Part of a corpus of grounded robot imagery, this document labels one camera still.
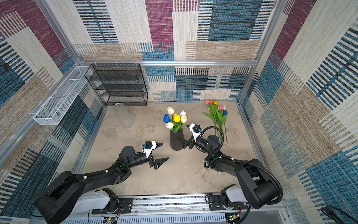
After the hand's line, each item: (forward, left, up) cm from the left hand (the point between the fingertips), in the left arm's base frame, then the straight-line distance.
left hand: (165, 149), depth 76 cm
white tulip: (+14, -10, +13) cm, 22 cm away
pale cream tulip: (+6, -3, +14) cm, 15 cm away
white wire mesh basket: (+14, +55, +17) cm, 60 cm away
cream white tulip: (+15, -3, +14) cm, 21 cm away
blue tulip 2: (+35, -43, -12) cm, 57 cm away
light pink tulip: (+42, -44, -13) cm, 62 cm away
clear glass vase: (+27, +29, -8) cm, 41 cm away
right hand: (+9, -10, +3) cm, 14 cm away
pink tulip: (+34, -34, -14) cm, 49 cm away
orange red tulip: (+46, -35, -11) cm, 58 cm away
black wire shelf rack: (+54, +38, +1) cm, 66 cm away
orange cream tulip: (+9, -10, +15) cm, 20 cm away
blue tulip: (+10, -2, +14) cm, 18 cm away
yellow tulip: (+9, -7, +15) cm, 19 cm away
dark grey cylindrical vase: (+9, -6, -10) cm, 15 cm away
